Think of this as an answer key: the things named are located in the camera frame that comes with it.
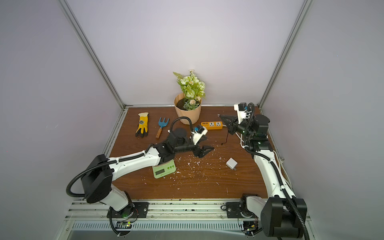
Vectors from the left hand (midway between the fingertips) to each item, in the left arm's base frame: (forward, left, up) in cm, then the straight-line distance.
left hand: (211, 143), depth 73 cm
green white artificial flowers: (+36, +10, +5) cm, 38 cm away
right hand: (+10, -6, +10) cm, 15 cm away
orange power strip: (+27, -4, -20) cm, 34 cm away
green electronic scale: (-5, +26, -21) cm, 34 cm away
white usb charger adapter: (-2, -14, -21) cm, 25 cm away
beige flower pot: (+31, +14, -6) cm, 35 cm away
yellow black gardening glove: (+23, +47, -20) cm, 56 cm away
